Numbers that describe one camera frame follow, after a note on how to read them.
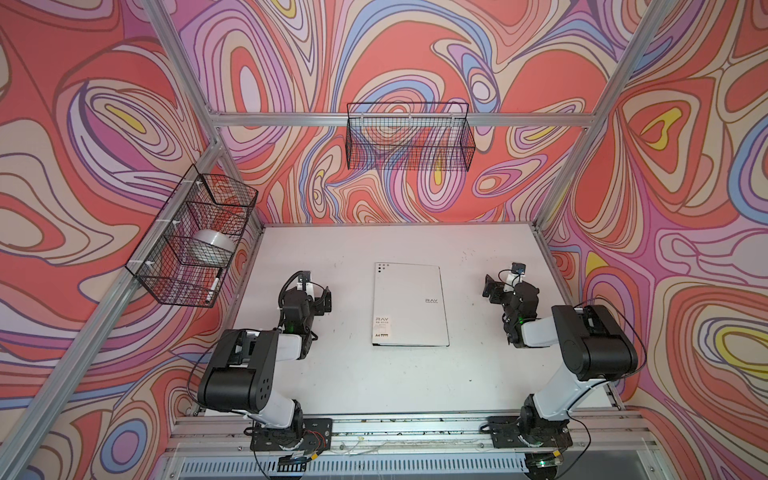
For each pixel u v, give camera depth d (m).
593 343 0.49
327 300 0.86
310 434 0.73
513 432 0.73
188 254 0.74
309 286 0.81
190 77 0.79
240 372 0.45
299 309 0.71
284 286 0.68
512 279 0.82
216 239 0.74
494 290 0.87
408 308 0.96
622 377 0.49
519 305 0.74
